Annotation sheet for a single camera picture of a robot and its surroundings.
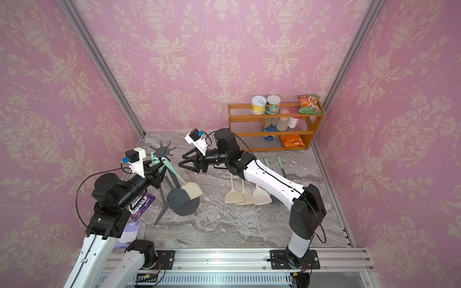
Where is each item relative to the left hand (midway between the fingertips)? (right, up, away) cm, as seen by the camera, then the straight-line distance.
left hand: (167, 160), depth 64 cm
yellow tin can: (+36, +26, +23) cm, 50 cm away
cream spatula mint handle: (+6, -14, +14) cm, 21 cm away
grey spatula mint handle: (+51, -4, +42) cm, 66 cm away
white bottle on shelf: (+51, +18, +36) cm, 65 cm away
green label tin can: (+43, +26, +23) cm, 55 cm away
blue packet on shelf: (+46, +12, +49) cm, 68 cm away
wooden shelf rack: (+55, +15, +39) cm, 69 cm away
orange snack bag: (+60, +9, +48) cm, 78 cm away
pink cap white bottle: (+56, +19, +34) cm, 68 cm away
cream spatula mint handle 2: (+31, -20, +26) cm, 45 cm away
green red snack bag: (+62, +27, +25) cm, 72 cm away
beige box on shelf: (+43, +19, +36) cm, 59 cm away
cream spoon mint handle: (+23, -20, +28) cm, 41 cm away
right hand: (+5, 0, +2) cm, 5 cm away
